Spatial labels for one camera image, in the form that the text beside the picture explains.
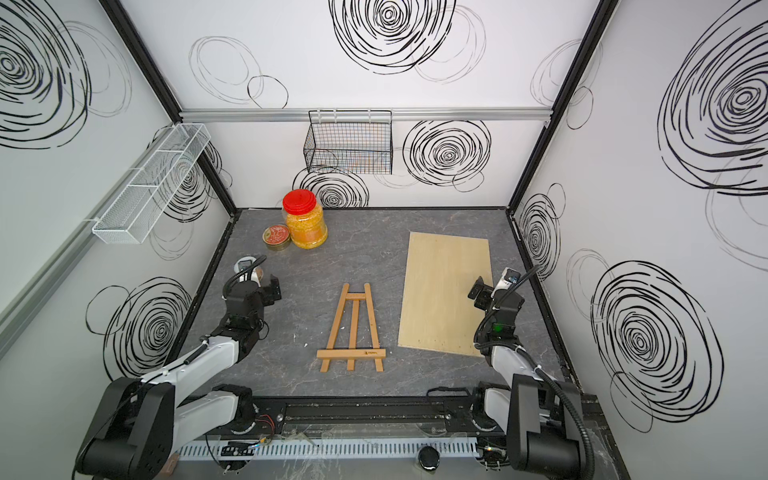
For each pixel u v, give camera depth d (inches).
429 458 23.7
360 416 29.6
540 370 18.6
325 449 37.9
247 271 24.9
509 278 29.4
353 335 34.1
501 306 25.3
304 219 39.2
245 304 25.4
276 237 42.3
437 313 36.1
